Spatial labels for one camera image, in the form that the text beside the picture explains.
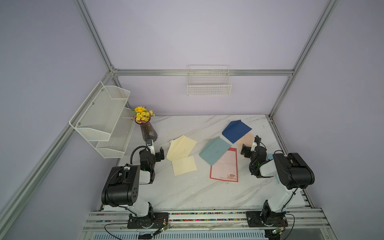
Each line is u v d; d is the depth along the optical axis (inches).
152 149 32.8
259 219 28.8
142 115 34.0
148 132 38.4
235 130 43.8
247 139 43.3
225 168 36.7
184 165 37.2
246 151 35.0
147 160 28.2
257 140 30.8
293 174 19.4
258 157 29.7
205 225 28.8
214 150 39.8
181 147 39.9
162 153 34.7
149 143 32.0
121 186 18.0
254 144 34.0
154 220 28.8
